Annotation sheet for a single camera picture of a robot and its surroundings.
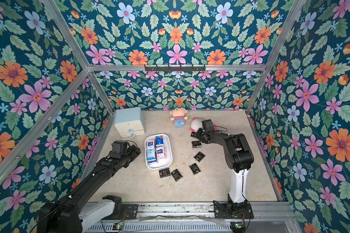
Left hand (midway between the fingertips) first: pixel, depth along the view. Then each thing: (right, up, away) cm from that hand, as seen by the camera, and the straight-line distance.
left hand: (139, 151), depth 86 cm
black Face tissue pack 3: (+37, -5, +5) cm, 37 cm away
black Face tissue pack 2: (+35, +2, +12) cm, 37 cm away
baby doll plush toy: (+23, +23, +23) cm, 40 cm away
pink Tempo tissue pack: (+12, -1, +3) cm, 13 cm away
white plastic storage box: (+7, -7, +3) cm, 10 cm away
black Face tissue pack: (+34, +8, +17) cm, 39 cm away
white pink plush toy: (+36, +17, +18) cm, 44 cm away
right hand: (+36, +9, +17) cm, 41 cm away
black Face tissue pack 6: (+15, -12, -1) cm, 20 cm away
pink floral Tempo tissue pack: (+5, +3, +7) cm, 9 cm away
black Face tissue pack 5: (+23, -14, -2) cm, 27 cm away
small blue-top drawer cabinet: (-10, +17, +10) cm, 22 cm away
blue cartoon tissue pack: (+11, +5, +7) cm, 14 cm away
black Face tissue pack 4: (+34, -11, 0) cm, 35 cm away
